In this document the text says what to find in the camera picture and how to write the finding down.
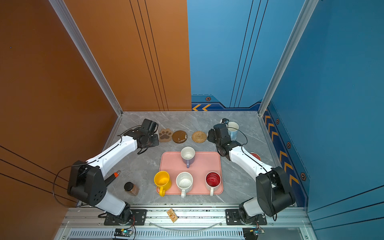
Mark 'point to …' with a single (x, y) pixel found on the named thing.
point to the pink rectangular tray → (204, 162)
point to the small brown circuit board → (172, 214)
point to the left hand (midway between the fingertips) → (154, 139)
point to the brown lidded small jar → (131, 188)
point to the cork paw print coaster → (165, 135)
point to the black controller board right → (250, 233)
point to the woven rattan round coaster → (199, 137)
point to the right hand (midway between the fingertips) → (211, 132)
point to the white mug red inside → (213, 180)
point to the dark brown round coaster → (179, 136)
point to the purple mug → (188, 153)
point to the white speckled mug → (184, 181)
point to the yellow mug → (162, 179)
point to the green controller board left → (122, 232)
